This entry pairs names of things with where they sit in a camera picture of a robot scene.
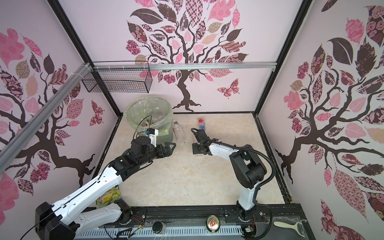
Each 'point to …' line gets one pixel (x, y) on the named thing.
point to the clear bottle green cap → (178, 132)
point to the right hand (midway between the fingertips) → (197, 146)
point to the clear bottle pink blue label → (201, 123)
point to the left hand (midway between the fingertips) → (170, 148)
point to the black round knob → (157, 227)
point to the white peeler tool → (299, 226)
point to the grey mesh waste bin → (151, 112)
